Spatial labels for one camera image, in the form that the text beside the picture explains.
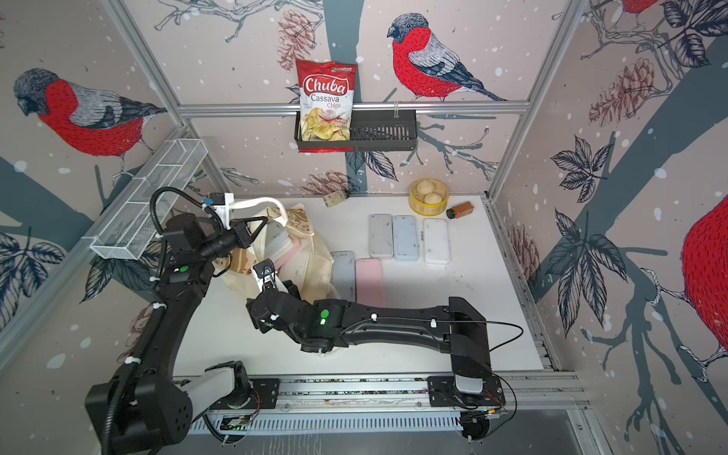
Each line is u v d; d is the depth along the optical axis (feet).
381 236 3.44
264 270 1.82
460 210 3.64
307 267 3.19
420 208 3.72
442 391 2.39
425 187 3.82
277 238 3.01
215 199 2.12
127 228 2.34
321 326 1.55
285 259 3.12
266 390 2.45
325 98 2.74
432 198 3.70
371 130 3.50
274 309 1.48
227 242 2.15
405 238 3.49
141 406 1.25
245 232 2.20
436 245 3.41
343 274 3.15
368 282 3.06
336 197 3.86
